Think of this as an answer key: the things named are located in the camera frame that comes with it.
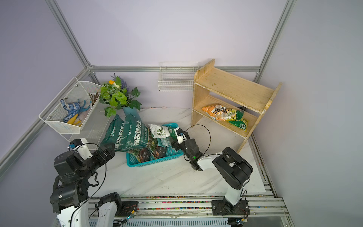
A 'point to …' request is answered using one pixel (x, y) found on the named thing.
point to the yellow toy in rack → (73, 121)
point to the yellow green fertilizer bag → (238, 120)
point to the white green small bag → (160, 131)
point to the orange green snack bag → (218, 112)
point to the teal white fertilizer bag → (164, 142)
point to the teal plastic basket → (170, 154)
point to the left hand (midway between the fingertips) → (107, 148)
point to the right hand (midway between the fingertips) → (175, 133)
